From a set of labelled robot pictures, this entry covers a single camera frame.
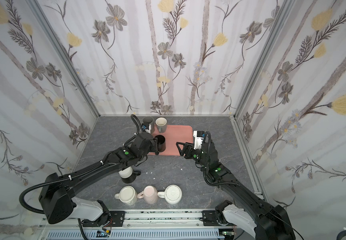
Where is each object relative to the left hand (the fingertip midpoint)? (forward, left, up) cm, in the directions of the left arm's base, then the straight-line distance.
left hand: (153, 136), depth 81 cm
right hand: (-7, -13, +5) cm, 16 cm away
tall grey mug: (+22, +5, -11) cm, 25 cm away
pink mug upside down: (-27, +1, -12) cm, 30 cm away
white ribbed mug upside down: (-27, -10, -13) cm, 32 cm away
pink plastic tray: (+16, -13, -21) cm, 29 cm away
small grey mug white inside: (+23, -3, -16) cm, 28 cm away
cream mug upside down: (-27, +12, -14) cm, 33 cm away
